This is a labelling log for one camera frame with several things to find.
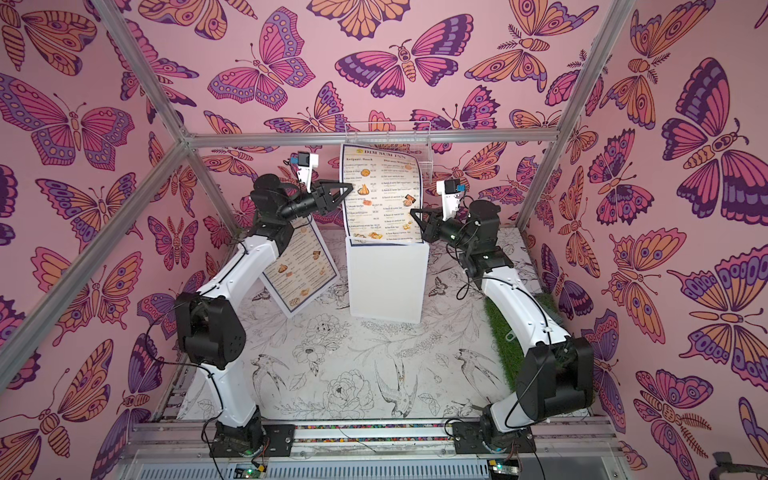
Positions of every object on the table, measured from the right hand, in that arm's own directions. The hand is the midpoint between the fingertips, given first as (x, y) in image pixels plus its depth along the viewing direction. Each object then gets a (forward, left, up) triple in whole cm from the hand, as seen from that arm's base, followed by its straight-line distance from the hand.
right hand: (416, 209), depth 74 cm
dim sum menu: (0, +35, -25) cm, 42 cm away
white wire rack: (+37, -5, -5) cm, 38 cm away
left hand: (+4, +15, +4) cm, 16 cm away
